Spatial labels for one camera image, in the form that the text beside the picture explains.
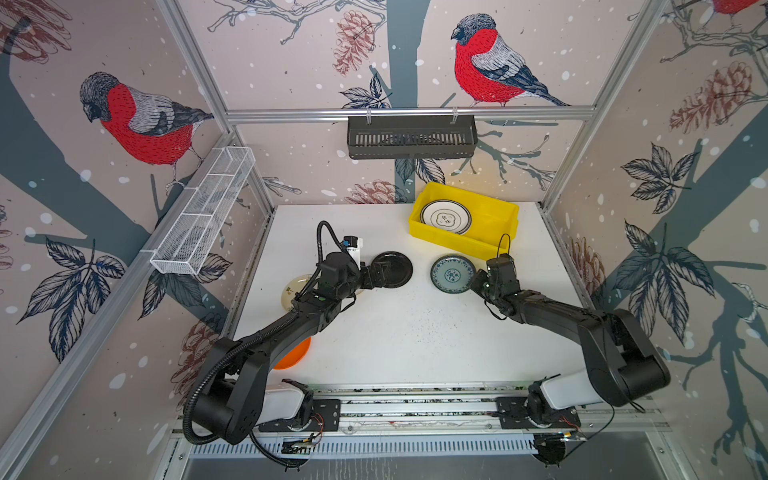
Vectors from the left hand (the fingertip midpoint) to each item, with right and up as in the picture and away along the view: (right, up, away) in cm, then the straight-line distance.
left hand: (378, 263), depth 83 cm
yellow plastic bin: (+43, +11, +27) cm, 52 cm away
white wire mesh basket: (-46, +6, -12) cm, 48 cm away
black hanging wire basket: (+11, +43, +20) cm, 49 cm away
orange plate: (-23, -26, -2) cm, 35 cm away
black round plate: (+7, -4, +18) cm, 20 cm away
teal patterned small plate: (+24, -5, +14) cm, 28 cm away
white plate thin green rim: (+26, +16, +31) cm, 43 cm away
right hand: (+29, -6, +10) cm, 31 cm away
